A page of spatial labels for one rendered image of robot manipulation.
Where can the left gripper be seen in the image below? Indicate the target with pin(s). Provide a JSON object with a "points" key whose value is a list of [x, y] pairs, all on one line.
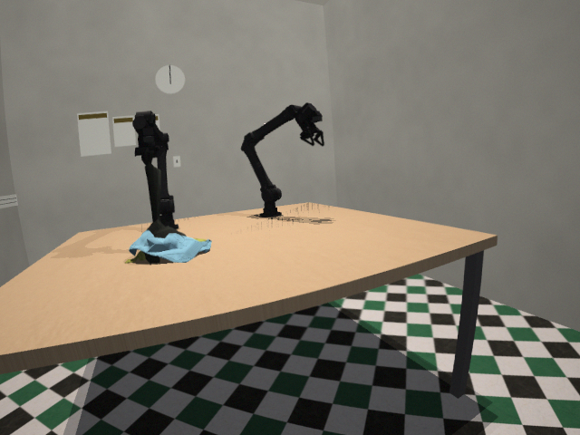
{"points": [[309, 132]]}

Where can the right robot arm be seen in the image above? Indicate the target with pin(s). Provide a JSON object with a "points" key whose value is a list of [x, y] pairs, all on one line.
{"points": [[147, 128]]}

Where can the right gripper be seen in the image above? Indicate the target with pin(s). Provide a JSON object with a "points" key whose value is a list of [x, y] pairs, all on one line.
{"points": [[145, 151]]}

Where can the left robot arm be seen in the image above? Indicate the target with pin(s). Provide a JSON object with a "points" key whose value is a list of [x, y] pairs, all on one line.
{"points": [[270, 193]]}

